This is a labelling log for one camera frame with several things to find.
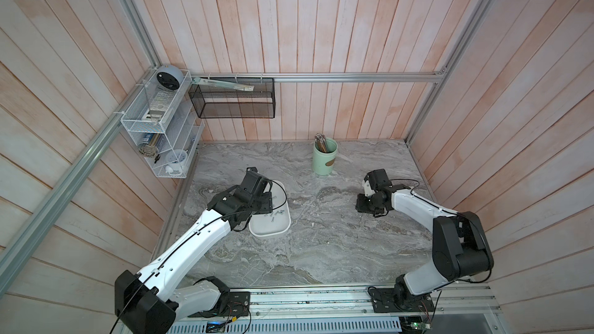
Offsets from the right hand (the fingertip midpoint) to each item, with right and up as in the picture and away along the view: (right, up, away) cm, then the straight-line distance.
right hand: (359, 204), depth 94 cm
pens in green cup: (-16, +26, +4) cm, 31 cm away
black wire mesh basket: (-64, +46, +12) cm, 80 cm away
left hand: (-39, +3, -15) cm, 42 cm away
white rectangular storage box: (-34, -7, -2) cm, 34 cm away
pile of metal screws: (-36, -6, -1) cm, 36 cm away
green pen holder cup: (-14, +17, +7) cm, 23 cm away
